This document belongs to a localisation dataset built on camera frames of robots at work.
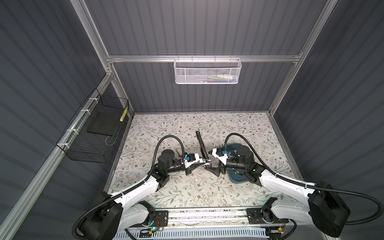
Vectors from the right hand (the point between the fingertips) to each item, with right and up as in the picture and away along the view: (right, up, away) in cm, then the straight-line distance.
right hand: (209, 160), depth 76 cm
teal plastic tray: (+14, -10, +4) cm, 17 cm away
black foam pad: (-53, +19, -1) cm, 56 cm away
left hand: (-3, +1, -2) cm, 4 cm away
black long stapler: (-2, +2, +21) cm, 21 cm away
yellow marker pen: (-47, +24, +6) cm, 53 cm away
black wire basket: (-58, +13, -4) cm, 60 cm away
